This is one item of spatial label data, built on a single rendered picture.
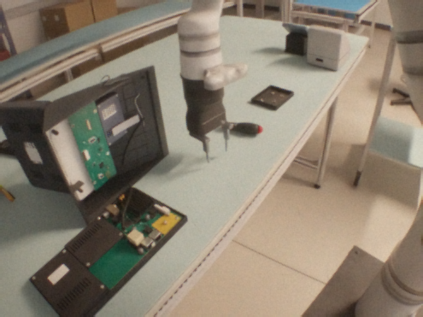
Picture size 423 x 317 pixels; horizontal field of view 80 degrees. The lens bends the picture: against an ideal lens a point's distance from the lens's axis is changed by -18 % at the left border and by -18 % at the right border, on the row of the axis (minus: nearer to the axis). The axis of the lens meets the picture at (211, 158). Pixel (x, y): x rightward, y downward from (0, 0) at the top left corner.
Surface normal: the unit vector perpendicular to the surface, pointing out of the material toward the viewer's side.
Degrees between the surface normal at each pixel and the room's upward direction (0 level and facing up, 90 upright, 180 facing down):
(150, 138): 90
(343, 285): 0
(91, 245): 0
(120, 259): 0
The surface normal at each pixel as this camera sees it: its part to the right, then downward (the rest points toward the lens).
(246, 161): -0.07, -0.78
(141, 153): 0.55, 0.49
